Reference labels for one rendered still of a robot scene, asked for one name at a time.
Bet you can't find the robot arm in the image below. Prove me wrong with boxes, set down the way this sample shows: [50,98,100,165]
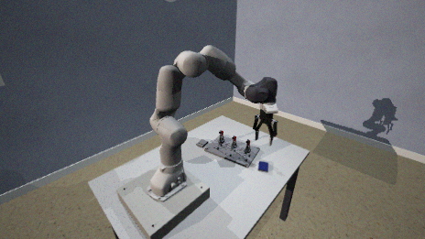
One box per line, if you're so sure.
[147,45,278,202]

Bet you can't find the blue rectangular block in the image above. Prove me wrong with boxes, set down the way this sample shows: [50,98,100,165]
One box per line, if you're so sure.
[258,161,268,172]

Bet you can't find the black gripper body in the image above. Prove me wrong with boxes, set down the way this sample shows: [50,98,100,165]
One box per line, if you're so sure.
[259,109,273,124]

